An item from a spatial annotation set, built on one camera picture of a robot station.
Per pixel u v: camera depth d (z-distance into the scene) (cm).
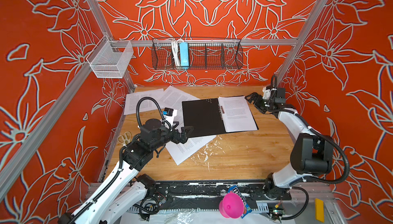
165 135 57
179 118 101
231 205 64
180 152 86
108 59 93
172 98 114
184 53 89
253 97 81
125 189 47
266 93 81
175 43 88
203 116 104
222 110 104
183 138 60
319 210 68
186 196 73
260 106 79
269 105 68
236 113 104
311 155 45
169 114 58
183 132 59
